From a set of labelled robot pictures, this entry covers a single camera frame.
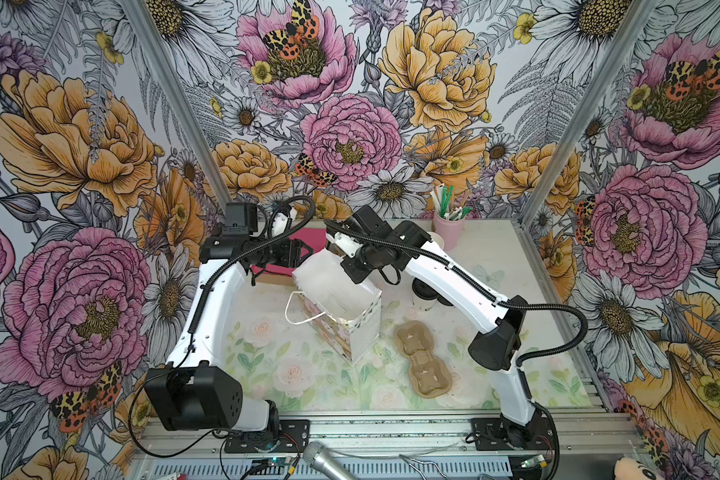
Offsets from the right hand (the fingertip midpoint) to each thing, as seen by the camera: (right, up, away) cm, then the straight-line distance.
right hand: (353, 273), depth 77 cm
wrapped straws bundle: (+31, +21, +28) cm, 46 cm away
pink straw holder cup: (+32, +12, +28) cm, 45 cm away
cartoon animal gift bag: (-4, -13, +19) cm, 24 cm away
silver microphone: (-8, -40, -9) cm, 42 cm away
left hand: (-13, +4, 0) cm, 14 cm away
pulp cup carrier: (+21, -29, +6) cm, 36 cm away
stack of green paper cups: (+26, +10, +20) cm, 34 cm away
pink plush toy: (+61, -40, -13) cm, 74 cm away
